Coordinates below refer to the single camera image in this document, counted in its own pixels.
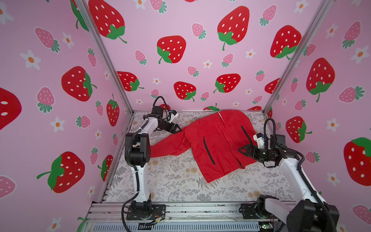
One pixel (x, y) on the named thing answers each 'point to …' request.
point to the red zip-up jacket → (214, 140)
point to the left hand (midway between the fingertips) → (178, 128)
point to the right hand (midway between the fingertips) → (243, 152)
